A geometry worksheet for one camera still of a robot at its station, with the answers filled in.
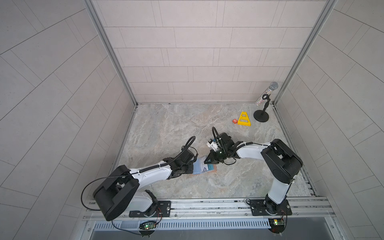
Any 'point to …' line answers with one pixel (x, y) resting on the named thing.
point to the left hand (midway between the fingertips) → (193, 167)
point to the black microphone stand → (262, 116)
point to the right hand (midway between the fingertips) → (205, 162)
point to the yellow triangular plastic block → (243, 119)
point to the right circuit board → (277, 225)
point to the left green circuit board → (149, 225)
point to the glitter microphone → (273, 86)
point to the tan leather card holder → (200, 167)
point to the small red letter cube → (235, 121)
